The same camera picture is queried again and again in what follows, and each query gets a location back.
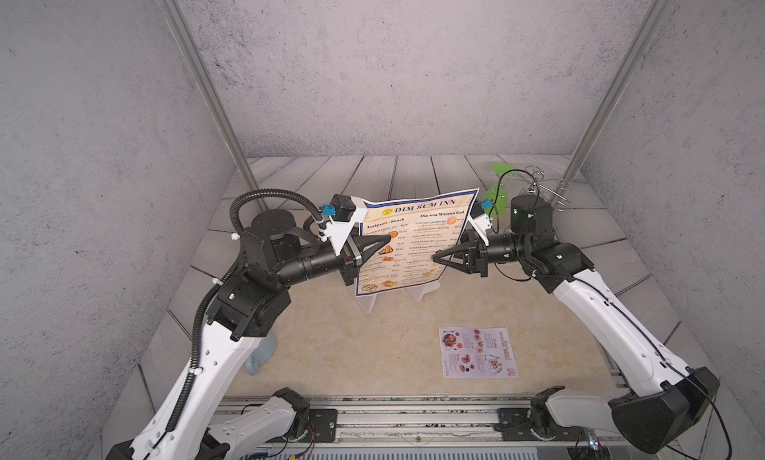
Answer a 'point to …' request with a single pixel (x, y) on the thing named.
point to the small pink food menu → (476, 352)
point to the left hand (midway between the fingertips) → (390, 240)
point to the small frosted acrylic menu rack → (418, 292)
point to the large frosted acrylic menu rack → (366, 302)
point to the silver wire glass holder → (554, 189)
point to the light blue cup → (262, 354)
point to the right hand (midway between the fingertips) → (438, 257)
